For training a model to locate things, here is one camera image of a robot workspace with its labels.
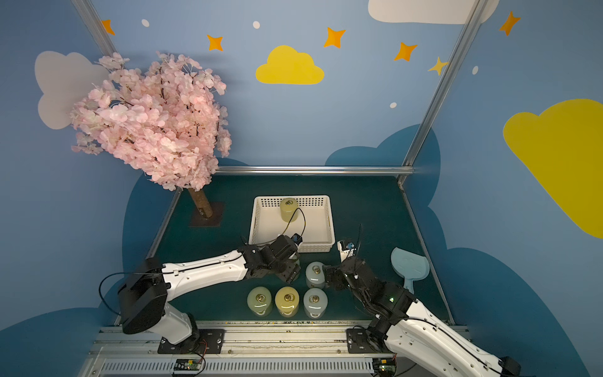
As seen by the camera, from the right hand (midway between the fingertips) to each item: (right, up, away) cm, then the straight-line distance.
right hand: (339, 261), depth 76 cm
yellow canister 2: (-17, -12, -2) cm, 21 cm away
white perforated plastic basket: (-8, +13, +30) cm, 34 cm away
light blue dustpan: (+31, -6, +15) cm, 35 cm away
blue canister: (-8, -13, -2) cm, 15 cm away
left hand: (-16, -2, +7) cm, 17 cm away
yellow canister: (-19, +16, +25) cm, 35 cm away
